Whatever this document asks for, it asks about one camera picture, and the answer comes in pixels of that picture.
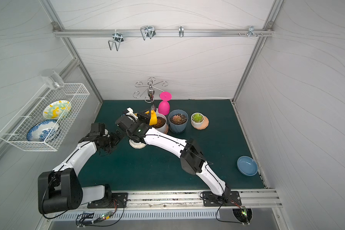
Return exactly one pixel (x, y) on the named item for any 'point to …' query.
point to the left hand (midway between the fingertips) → (121, 139)
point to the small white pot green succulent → (197, 119)
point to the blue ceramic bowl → (247, 166)
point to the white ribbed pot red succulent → (161, 125)
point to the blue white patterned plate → (42, 131)
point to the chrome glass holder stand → (150, 89)
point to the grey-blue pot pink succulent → (178, 120)
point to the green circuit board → (106, 216)
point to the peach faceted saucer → (204, 125)
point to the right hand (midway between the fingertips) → (150, 111)
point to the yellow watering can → (153, 120)
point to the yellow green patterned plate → (57, 109)
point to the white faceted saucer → (136, 145)
